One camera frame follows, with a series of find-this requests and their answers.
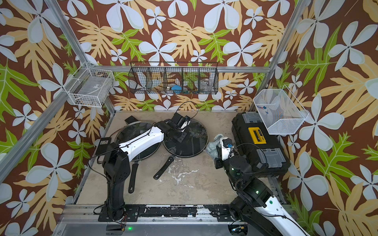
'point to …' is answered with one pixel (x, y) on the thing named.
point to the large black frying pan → (126, 132)
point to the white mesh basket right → (281, 111)
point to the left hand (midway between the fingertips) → (183, 132)
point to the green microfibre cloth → (211, 147)
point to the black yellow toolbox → (253, 139)
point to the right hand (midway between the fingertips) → (216, 146)
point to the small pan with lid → (169, 161)
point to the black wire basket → (174, 77)
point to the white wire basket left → (90, 87)
